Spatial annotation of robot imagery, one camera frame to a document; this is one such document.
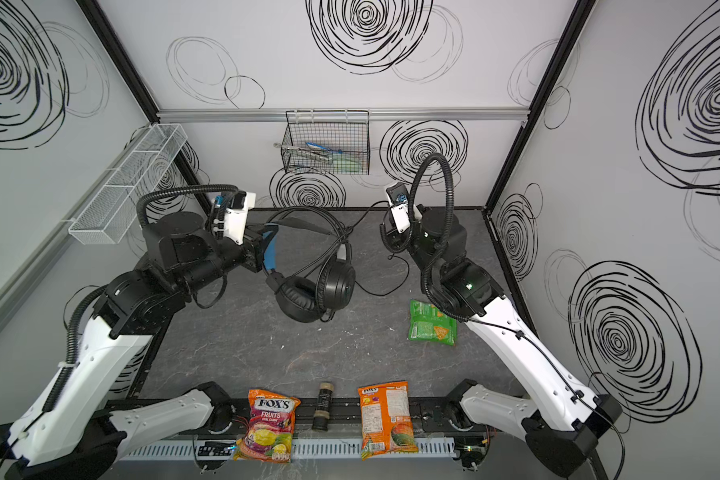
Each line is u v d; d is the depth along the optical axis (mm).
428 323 867
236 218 482
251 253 500
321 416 719
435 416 736
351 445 707
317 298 515
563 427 366
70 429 372
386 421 710
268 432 678
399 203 488
